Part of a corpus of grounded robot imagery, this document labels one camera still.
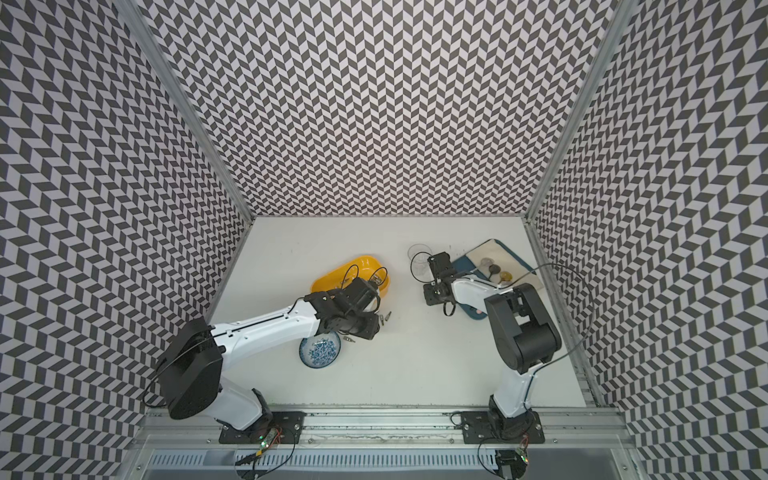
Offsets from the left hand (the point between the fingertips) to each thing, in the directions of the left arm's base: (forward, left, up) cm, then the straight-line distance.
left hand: (372, 331), depth 83 cm
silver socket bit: (+7, -4, -5) cm, 10 cm away
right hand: (+14, -19, -7) cm, 25 cm away
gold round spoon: (+22, -44, -6) cm, 49 cm away
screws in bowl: (-4, +15, -5) cm, 16 cm away
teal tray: (+27, -31, -6) cm, 42 cm away
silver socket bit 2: (0, +8, -6) cm, 10 cm away
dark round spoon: (+24, -40, -5) cm, 47 cm away
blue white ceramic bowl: (-2, +19, -4) cm, 20 cm away
